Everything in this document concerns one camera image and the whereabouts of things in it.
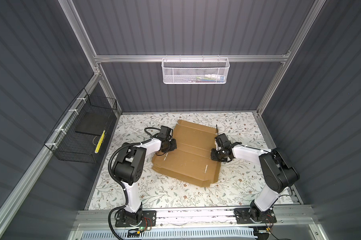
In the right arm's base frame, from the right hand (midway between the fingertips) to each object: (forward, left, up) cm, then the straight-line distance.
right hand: (213, 158), depth 96 cm
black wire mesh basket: (-3, +70, +30) cm, 76 cm away
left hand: (+8, +25, +2) cm, 26 cm away
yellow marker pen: (-6, +59, +29) cm, 66 cm away
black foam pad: (+5, +66, +31) cm, 73 cm away
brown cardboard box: (-2, +16, 0) cm, 16 cm away
